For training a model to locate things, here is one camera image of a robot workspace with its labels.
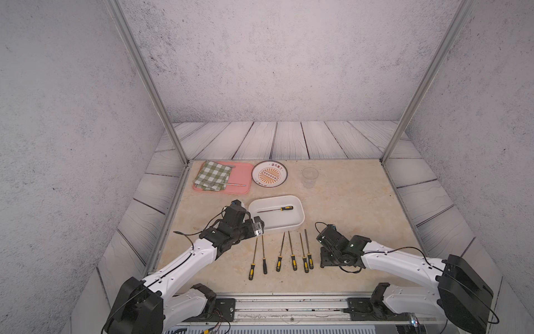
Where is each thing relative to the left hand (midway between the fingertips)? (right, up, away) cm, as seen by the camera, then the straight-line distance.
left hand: (259, 226), depth 83 cm
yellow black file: (+9, +5, +16) cm, 19 cm away
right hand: (+26, -12, 0) cm, 29 cm away
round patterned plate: (+4, +21, +31) cm, 38 cm away
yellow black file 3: (+2, -15, +1) cm, 15 cm away
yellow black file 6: (+18, -14, +1) cm, 23 cm away
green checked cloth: (-27, +20, +29) cm, 44 cm away
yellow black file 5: (+14, -15, 0) cm, 20 cm away
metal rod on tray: (-15, +16, +28) cm, 35 cm away
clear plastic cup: (+24, +20, +25) cm, 40 cm away
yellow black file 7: (+20, -13, +1) cm, 24 cm away
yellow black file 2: (-3, -17, -1) cm, 17 cm away
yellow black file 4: (+8, -14, -1) cm, 16 cm away
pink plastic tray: (-13, +21, +34) cm, 42 cm away
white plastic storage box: (+8, +3, +16) cm, 18 cm away
